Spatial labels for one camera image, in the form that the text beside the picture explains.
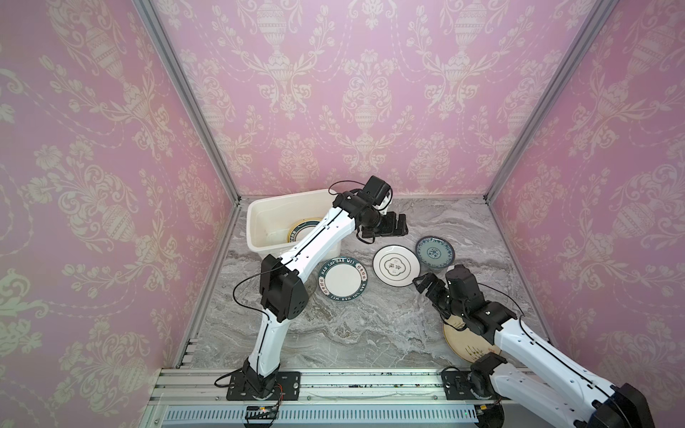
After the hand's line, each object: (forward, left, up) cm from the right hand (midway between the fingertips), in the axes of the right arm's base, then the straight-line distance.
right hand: (420, 287), depth 83 cm
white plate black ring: (+13, +4, -9) cm, 17 cm away
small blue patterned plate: (+19, -12, -10) cm, 25 cm away
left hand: (+12, +7, +12) cm, 19 cm away
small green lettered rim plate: (+9, +24, -9) cm, 27 cm away
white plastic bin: (+31, +51, -1) cm, 59 cm away
